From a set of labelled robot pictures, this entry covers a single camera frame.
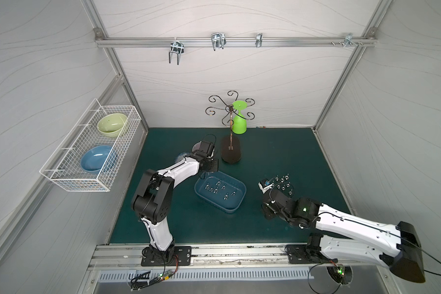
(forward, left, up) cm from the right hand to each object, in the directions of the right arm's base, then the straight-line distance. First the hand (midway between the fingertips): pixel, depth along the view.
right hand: (264, 200), depth 78 cm
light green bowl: (+19, +65, +25) cm, 72 cm away
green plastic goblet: (+37, +11, +12) cm, 40 cm away
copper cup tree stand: (+35, +15, -9) cm, 39 cm away
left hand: (+20, +23, -4) cm, 31 cm away
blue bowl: (+3, +63, +24) cm, 68 cm away
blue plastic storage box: (+8, +20, -10) cm, 23 cm away
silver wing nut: (+12, -12, -11) cm, 20 cm away
